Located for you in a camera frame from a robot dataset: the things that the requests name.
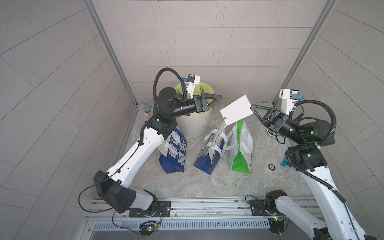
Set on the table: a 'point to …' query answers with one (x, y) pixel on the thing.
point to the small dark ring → (271, 167)
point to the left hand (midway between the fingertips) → (219, 101)
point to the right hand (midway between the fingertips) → (250, 114)
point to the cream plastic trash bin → (196, 124)
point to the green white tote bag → (240, 151)
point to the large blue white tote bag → (172, 152)
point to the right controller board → (276, 226)
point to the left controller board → (148, 228)
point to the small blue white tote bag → (214, 145)
